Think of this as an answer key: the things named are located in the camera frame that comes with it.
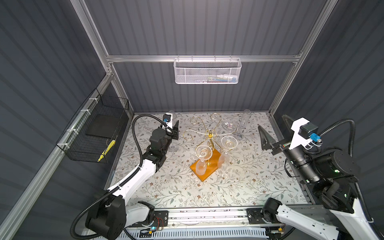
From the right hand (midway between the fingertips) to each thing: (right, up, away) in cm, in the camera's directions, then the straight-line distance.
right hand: (275, 123), depth 48 cm
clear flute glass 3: (-12, -8, +15) cm, 21 cm away
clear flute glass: (-39, -14, +41) cm, 58 cm away
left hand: (-38, +2, +30) cm, 48 cm away
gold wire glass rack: (-19, -5, +21) cm, 28 cm away
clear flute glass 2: (-10, -1, +21) cm, 23 cm away
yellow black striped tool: (-67, -12, +21) cm, 71 cm away
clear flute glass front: (-23, -12, +14) cm, 29 cm away
